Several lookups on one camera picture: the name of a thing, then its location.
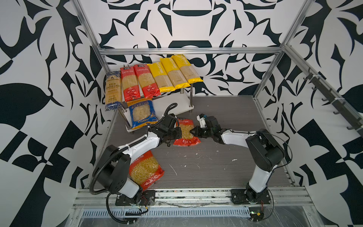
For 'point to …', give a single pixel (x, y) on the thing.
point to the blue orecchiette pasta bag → (142, 113)
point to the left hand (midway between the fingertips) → (180, 130)
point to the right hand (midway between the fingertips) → (189, 129)
